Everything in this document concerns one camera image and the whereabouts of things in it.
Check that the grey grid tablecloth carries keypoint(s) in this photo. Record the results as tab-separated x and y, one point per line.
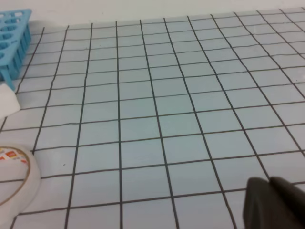
158	124

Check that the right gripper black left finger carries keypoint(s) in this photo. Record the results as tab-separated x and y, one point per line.
264	208

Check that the right white tape roll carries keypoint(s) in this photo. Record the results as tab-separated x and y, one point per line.
20	179

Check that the white cube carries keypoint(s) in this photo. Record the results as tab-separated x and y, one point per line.
8	101

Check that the blue test tube rack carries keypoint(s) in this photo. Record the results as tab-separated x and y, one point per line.
15	38

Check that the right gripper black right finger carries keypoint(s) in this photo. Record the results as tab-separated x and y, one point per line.
292	196

